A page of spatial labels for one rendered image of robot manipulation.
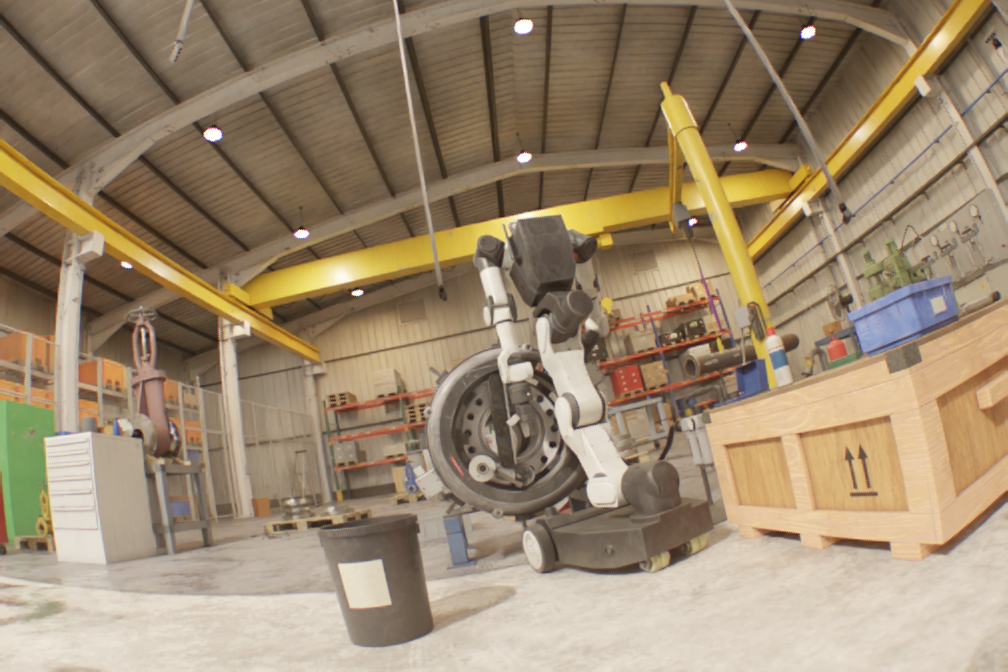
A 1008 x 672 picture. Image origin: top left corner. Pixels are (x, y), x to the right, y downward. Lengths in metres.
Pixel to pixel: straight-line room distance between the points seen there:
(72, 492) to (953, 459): 5.44
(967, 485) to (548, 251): 1.68
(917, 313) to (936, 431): 0.28
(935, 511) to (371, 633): 1.42
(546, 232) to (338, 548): 1.43
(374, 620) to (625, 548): 0.79
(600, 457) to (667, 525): 0.42
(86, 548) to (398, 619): 3.95
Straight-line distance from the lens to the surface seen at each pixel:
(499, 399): 2.21
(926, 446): 1.14
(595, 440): 1.99
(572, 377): 2.04
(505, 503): 2.21
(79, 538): 5.21
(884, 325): 1.32
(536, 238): 2.09
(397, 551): 1.51
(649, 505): 1.71
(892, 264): 12.72
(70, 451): 5.20
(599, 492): 1.88
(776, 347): 2.00
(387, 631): 1.55
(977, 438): 1.33
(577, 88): 13.02
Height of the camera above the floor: 0.49
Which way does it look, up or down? 18 degrees up
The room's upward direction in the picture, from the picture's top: 13 degrees counter-clockwise
